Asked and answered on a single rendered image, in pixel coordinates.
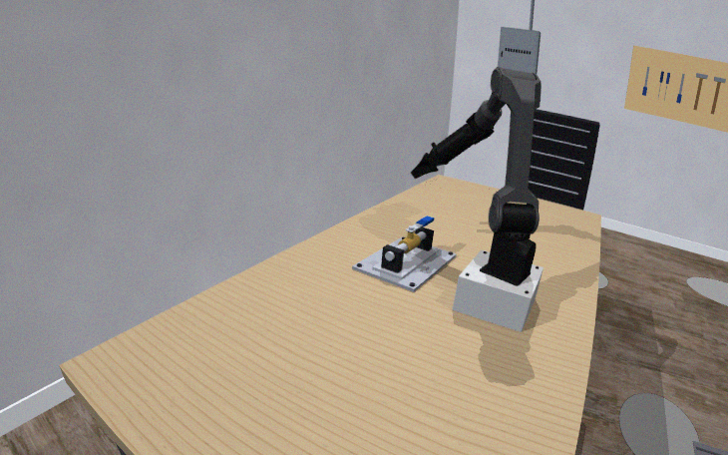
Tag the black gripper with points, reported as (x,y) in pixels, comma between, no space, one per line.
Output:
(444,150)

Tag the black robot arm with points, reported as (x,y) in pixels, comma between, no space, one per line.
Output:
(511,257)

